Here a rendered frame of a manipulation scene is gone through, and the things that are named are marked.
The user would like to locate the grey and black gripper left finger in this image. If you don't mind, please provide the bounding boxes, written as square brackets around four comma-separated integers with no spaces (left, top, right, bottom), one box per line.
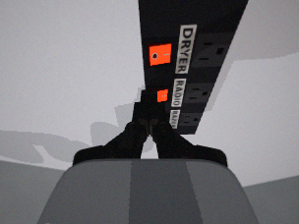
[72,89,150,166]

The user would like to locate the black power strip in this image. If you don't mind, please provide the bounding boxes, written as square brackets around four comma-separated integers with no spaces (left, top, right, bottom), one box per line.
[138,0,249,135]

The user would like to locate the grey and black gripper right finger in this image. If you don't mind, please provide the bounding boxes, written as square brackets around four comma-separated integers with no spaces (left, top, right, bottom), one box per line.
[149,89,228,168]

